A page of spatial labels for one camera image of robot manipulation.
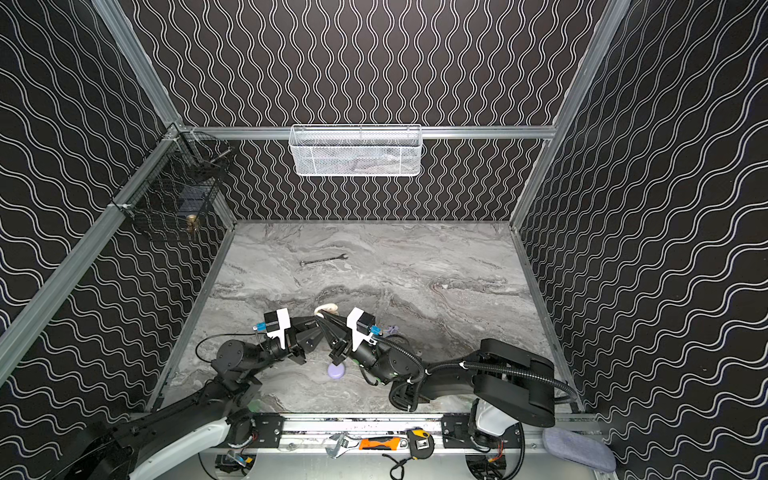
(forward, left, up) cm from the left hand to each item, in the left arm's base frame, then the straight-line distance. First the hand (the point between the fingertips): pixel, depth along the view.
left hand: (331, 324), depth 64 cm
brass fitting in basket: (+28, +44, +3) cm, 52 cm away
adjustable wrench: (-17, -1, -27) cm, 32 cm away
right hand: (+1, +2, +1) cm, 3 cm away
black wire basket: (+43, +56, +4) cm, 71 cm away
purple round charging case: (-1, +3, -26) cm, 26 cm away
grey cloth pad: (-16, -58, -27) cm, 66 cm away
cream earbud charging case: (+4, +1, 0) cm, 4 cm away
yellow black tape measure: (-17, -20, -25) cm, 37 cm away
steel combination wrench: (+36, +21, -24) cm, 49 cm away
